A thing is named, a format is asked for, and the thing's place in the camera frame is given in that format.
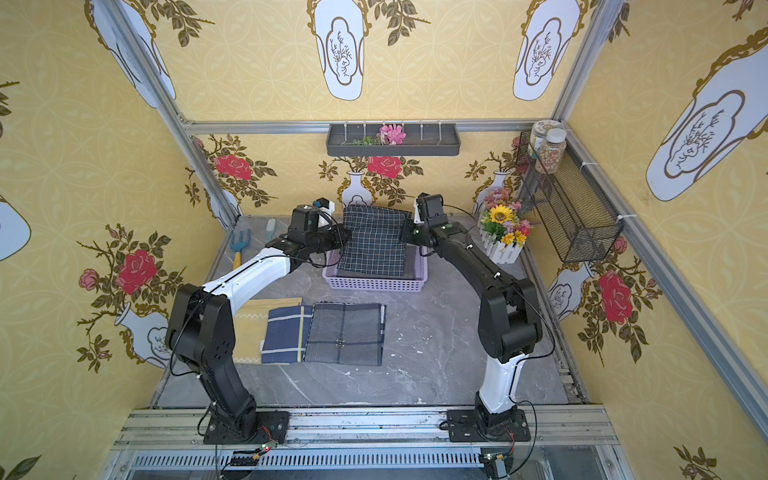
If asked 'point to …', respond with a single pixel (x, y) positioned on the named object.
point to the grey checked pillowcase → (350, 333)
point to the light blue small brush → (270, 229)
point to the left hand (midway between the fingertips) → (341, 229)
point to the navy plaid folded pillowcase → (286, 333)
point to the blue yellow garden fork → (239, 247)
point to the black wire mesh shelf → (579, 216)
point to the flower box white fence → (502, 233)
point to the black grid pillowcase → (376, 245)
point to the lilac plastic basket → (414, 281)
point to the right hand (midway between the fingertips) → (415, 225)
